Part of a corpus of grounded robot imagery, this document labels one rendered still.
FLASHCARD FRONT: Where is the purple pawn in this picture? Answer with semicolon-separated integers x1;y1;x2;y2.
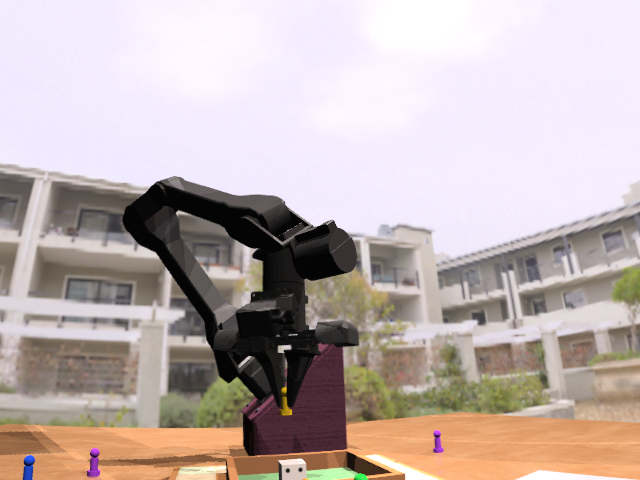
433;430;444;453
87;448;100;477

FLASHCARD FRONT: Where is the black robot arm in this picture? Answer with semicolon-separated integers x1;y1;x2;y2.
122;176;357;405

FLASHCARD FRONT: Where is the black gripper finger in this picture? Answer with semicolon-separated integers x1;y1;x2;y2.
284;349;321;407
247;351;286;408

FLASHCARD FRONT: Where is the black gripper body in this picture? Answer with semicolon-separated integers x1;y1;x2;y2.
213;282;359;353

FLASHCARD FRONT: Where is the white die with black pips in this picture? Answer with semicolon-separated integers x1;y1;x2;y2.
279;459;307;480

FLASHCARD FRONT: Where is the yellow pawn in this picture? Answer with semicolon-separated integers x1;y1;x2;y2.
280;388;292;416

